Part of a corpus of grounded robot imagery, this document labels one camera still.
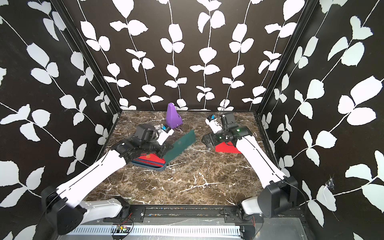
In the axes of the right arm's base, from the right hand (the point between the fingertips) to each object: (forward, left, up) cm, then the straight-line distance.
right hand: (208, 134), depth 80 cm
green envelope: (-6, +15, -1) cm, 16 cm away
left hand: (-7, +19, +1) cm, 20 cm away
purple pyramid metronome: (+25, +24, -15) cm, 37 cm away
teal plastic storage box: (-13, +27, -16) cm, 34 cm away
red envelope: (-6, +33, -15) cm, 37 cm away
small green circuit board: (-41, +42, -22) cm, 63 cm away
